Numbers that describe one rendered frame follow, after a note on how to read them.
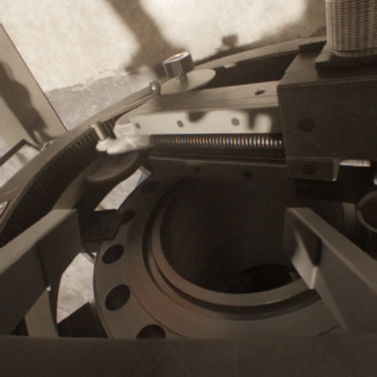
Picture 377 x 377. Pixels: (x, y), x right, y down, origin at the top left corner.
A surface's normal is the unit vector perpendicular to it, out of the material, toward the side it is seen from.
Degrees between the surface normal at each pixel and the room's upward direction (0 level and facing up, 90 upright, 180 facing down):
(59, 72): 0
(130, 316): 90
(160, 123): 25
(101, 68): 0
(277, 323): 90
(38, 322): 123
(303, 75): 90
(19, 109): 0
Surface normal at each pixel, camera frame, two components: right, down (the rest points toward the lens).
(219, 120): -0.50, 0.65
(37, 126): -0.11, 0.63
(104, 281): -0.31, -0.76
